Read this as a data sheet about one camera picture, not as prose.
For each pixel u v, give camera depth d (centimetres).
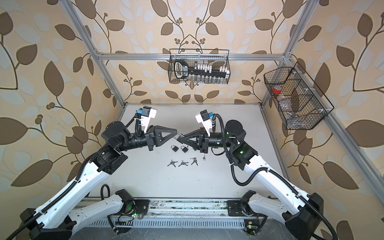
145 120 50
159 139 52
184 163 89
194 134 54
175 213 74
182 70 85
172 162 89
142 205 75
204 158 92
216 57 91
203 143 50
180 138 54
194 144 54
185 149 96
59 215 39
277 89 87
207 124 52
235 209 73
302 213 37
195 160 91
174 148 96
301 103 73
